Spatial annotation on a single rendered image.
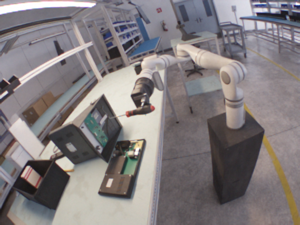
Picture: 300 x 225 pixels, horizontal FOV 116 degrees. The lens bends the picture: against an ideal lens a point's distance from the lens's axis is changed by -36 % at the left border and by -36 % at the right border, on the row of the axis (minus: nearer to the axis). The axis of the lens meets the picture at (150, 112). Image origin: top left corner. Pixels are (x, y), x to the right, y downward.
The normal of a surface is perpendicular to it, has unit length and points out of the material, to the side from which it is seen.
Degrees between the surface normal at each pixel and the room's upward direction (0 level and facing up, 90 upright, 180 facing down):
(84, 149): 90
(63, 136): 90
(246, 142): 90
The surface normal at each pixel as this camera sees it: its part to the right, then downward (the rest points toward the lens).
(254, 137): 0.07, 0.53
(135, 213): -0.35, -0.78
